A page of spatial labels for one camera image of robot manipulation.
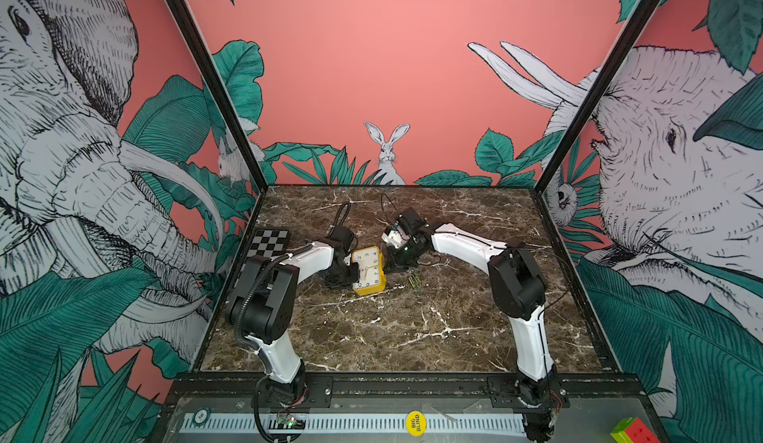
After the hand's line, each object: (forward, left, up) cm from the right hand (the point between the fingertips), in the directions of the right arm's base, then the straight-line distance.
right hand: (381, 267), depth 89 cm
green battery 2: (-1, -11, -7) cm, 13 cm away
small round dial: (-38, +42, -6) cm, 57 cm away
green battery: (-1, -10, -7) cm, 12 cm away
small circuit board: (-38, +22, -7) cm, 44 cm away
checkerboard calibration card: (+11, +39, -3) cm, 40 cm away
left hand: (-1, +8, -7) cm, 10 cm away
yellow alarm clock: (+4, +4, -3) cm, 6 cm away
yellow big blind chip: (-38, -9, -7) cm, 40 cm away
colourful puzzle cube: (-39, -59, -5) cm, 71 cm away
